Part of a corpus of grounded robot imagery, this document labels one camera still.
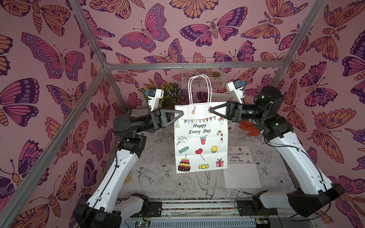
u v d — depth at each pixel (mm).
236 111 474
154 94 484
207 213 730
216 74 923
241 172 835
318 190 377
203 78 494
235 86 487
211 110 523
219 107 516
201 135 534
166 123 479
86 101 745
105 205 379
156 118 459
